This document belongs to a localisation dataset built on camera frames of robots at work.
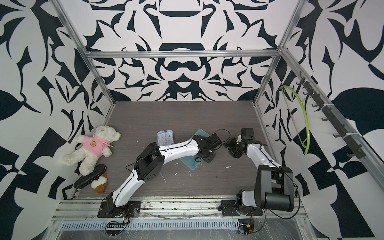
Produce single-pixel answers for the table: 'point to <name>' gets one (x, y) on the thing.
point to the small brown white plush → (99, 185)
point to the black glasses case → (86, 180)
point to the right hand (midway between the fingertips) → (225, 144)
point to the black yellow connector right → (247, 229)
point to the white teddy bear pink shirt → (93, 147)
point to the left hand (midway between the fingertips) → (208, 153)
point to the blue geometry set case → (165, 137)
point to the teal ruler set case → (194, 161)
